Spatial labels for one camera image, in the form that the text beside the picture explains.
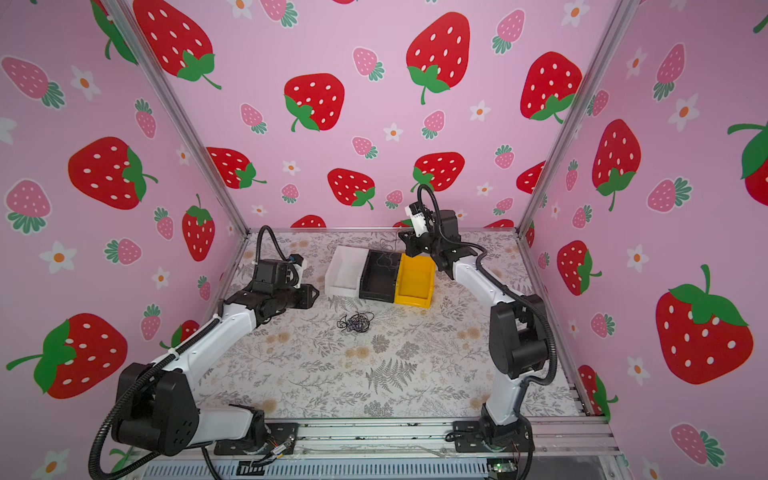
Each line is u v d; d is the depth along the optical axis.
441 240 0.70
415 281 1.00
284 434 0.75
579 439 0.76
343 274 1.06
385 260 1.02
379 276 1.05
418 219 0.79
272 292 0.66
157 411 0.41
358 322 0.95
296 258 0.78
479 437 0.73
